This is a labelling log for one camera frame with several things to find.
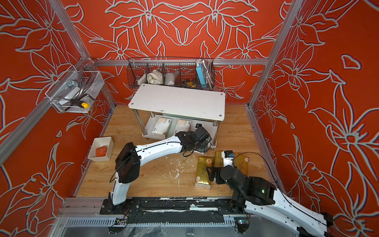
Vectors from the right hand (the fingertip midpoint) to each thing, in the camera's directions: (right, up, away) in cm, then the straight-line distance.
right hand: (211, 169), depth 70 cm
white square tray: (-70, +9, +25) cm, 75 cm away
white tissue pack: (-29, +19, +22) cm, 41 cm away
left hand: (-3, +10, +15) cm, 18 cm away
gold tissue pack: (-4, -6, +7) cm, 10 cm away
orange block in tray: (-64, +5, +17) cm, 67 cm away
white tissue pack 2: (-15, +20, +22) cm, 34 cm away
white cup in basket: (-23, +52, +25) cm, 62 cm away
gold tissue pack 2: (+6, 0, +13) cm, 14 cm away
